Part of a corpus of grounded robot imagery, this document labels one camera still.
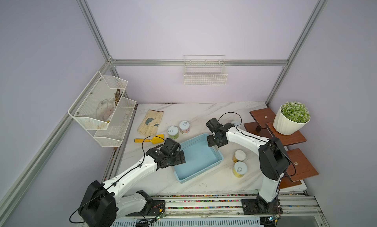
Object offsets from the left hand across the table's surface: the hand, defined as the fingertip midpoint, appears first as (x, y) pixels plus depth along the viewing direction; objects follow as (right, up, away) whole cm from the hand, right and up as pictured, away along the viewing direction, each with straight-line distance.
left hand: (177, 161), depth 82 cm
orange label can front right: (+36, +3, +2) cm, 37 cm away
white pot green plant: (+55, +25, -15) cm, 62 cm away
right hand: (+24, +8, +11) cm, 28 cm away
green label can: (-4, +15, +16) cm, 22 cm away
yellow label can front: (+36, -4, 0) cm, 36 cm away
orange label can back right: (+41, +22, +22) cm, 51 cm away
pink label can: (+3, +18, +19) cm, 26 cm away
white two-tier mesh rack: (-43, +15, +8) cm, 46 cm away
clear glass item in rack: (-38, +30, -4) cm, 49 cm away
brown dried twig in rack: (-33, +37, -1) cm, 50 cm away
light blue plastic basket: (+13, -1, +8) cm, 16 cm away
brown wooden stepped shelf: (+63, 0, -9) cm, 64 cm away
